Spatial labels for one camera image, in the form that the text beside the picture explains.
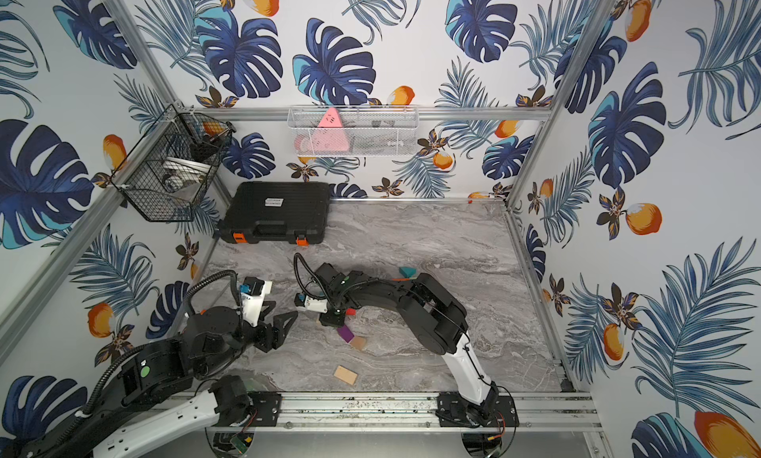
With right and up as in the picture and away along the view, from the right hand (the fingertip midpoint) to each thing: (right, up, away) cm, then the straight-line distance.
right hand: (327, 314), depth 92 cm
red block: (+7, 0, +1) cm, 7 cm away
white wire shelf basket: (+7, +60, +9) cm, 61 cm away
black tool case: (-22, +33, +18) cm, 44 cm away
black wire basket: (-40, +43, -12) cm, 59 cm away
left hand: (-4, +9, -26) cm, 28 cm away
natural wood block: (+7, -13, -12) cm, 19 cm away
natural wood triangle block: (+10, -7, -6) cm, 14 cm away
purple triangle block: (+6, -5, -4) cm, 9 cm away
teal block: (+25, +12, +7) cm, 29 cm away
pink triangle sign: (+1, +55, -1) cm, 55 cm away
